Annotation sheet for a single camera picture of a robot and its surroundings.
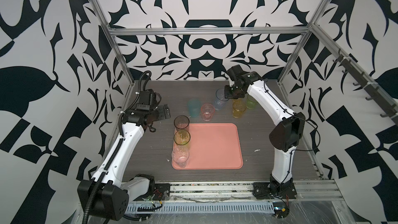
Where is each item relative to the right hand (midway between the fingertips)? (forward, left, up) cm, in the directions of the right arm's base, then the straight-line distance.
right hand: (228, 93), depth 87 cm
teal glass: (0, +19, -11) cm, 23 cm away
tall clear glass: (-27, +27, -17) cm, 42 cm away
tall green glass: (-19, +26, -13) cm, 35 cm away
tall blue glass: (-3, +5, 0) cm, 6 cm away
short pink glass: (+1, +11, -17) cm, 21 cm away
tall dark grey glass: (-14, +26, -6) cm, 30 cm away
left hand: (-11, +36, +3) cm, 38 cm away
